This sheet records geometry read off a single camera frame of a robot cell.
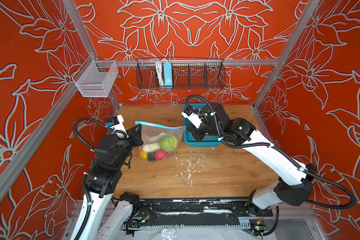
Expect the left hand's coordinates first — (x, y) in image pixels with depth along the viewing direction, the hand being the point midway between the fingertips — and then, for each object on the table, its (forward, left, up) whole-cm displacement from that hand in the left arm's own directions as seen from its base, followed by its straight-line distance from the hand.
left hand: (140, 124), depth 61 cm
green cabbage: (+1, -11, -16) cm, 19 cm away
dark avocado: (-5, -3, -20) cm, 21 cm away
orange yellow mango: (-4, +2, -21) cm, 21 cm away
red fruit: (-4, -7, -18) cm, 20 cm away
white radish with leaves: (-3, -3, -13) cm, 14 cm away
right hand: (+3, -19, -4) cm, 20 cm away
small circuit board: (-30, -55, -38) cm, 74 cm away
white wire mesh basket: (+41, +40, -7) cm, 58 cm away
